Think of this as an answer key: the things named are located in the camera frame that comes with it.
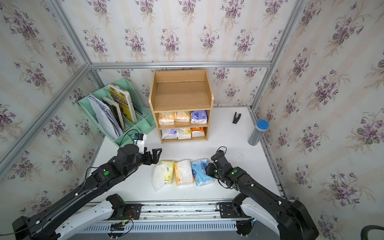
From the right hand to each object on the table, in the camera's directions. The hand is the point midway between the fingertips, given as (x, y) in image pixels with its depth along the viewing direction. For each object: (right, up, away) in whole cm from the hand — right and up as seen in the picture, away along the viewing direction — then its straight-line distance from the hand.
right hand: (208, 170), depth 84 cm
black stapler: (+23, +30, +27) cm, 47 cm away
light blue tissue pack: (-6, +1, +2) cm, 6 cm away
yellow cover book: (-54, +42, +11) cm, 69 cm away
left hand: (-27, +13, -10) cm, 32 cm away
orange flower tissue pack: (-14, -1, -2) cm, 14 cm away
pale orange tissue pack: (-24, +29, 0) cm, 38 cm away
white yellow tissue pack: (-15, +20, +12) cm, 27 cm away
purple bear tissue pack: (-6, +30, +2) cm, 31 cm away
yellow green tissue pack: (-26, -2, -2) cm, 26 cm away
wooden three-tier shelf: (-15, +39, -3) cm, 42 cm away
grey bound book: (-58, +36, +9) cm, 69 cm away
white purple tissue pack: (-24, +20, +12) cm, 33 cm away
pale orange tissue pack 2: (-16, +31, +4) cm, 35 cm away
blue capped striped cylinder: (+30, +21, +4) cm, 37 cm away
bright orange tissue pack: (-5, +21, +12) cm, 25 cm away
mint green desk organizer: (-42, +28, +18) cm, 54 cm away
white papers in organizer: (-57, +30, -3) cm, 64 cm away
